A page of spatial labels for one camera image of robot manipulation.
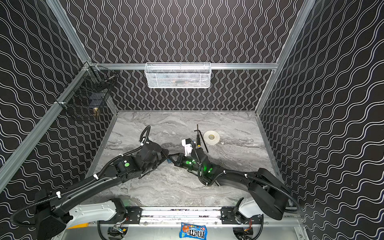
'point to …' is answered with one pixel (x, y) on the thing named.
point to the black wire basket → (89, 91)
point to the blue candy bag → (189, 230)
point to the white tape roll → (211, 137)
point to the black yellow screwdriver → (198, 137)
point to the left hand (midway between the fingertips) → (174, 153)
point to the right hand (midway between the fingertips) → (168, 157)
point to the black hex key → (202, 139)
